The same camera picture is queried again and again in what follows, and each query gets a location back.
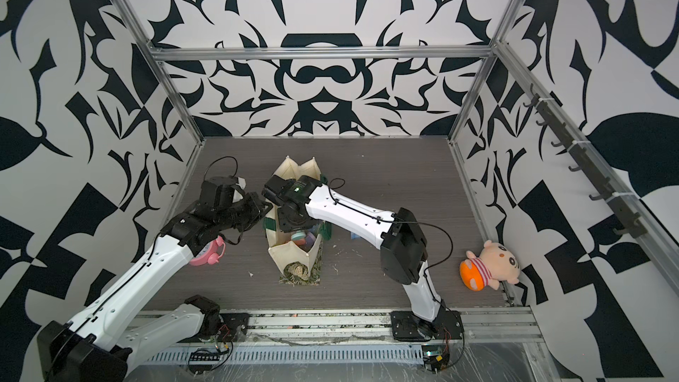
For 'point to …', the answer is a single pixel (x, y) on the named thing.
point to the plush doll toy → (495, 263)
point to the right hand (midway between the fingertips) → (289, 223)
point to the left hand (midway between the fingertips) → (272, 200)
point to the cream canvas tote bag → (298, 254)
